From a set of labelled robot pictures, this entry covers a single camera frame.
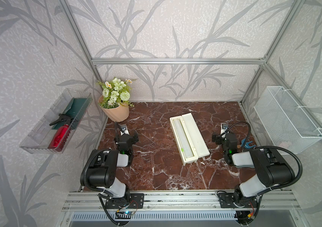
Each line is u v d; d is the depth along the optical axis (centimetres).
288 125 63
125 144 71
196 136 91
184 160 81
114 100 87
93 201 75
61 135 59
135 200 72
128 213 70
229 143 72
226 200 73
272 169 46
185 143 89
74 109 76
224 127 81
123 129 79
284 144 71
